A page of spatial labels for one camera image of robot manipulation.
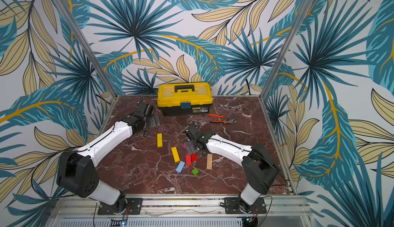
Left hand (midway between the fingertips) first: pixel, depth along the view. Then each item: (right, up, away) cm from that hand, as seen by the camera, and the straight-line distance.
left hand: (150, 123), depth 87 cm
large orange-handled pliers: (+44, +1, +20) cm, 48 cm away
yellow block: (+3, -11, +8) cm, 14 cm away
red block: (+25, -20, +3) cm, 32 cm away
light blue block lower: (+17, -24, -1) cm, 30 cm away
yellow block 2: (+14, -19, +4) cm, 24 cm away
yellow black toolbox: (+19, +15, +9) cm, 26 cm away
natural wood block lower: (+34, -22, +1) cm, 40 cm away
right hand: (+27, -12, +2) cm, 29 cm away
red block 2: (+21, -21, +1) cm, 30 cm away
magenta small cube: (+19, -15, +6) cm, 25 cm away
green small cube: (+25, -26, -2) cm, 37 cm away
